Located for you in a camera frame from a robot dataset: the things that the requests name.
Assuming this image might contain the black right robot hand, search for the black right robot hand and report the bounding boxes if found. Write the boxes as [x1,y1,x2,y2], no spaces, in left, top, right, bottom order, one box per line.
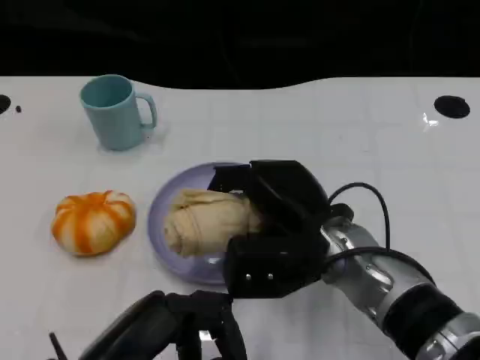
[208,160,334,299]

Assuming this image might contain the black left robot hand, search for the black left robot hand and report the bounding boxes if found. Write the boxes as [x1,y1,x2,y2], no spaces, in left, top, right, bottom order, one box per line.
[78,290,248,360]

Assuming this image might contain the beige towel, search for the beige towel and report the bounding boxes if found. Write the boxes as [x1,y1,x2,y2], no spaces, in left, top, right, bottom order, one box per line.
[163,188,264,260]

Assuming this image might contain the lilac plate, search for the lilac plate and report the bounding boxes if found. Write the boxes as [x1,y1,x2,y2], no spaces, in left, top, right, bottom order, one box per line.
[147,161,251,286]

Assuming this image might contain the orange and white bread roll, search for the orange and white bread roll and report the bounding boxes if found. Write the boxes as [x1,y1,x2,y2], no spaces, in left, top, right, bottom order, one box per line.
[50,190,137,258]

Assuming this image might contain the pale green mug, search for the pale green mug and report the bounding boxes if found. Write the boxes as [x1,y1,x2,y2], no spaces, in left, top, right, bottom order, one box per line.
[79,73,158,152]

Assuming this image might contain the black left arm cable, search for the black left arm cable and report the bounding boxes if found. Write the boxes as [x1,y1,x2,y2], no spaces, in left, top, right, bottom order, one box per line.
[47,331,68,360]

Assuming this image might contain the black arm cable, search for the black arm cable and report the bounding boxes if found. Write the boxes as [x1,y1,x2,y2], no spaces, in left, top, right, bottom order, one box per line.
[328,182,392,253]
[47,331,68,360]

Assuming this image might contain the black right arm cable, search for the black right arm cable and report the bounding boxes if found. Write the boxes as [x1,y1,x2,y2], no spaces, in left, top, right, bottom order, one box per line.
[328,182,392,253]

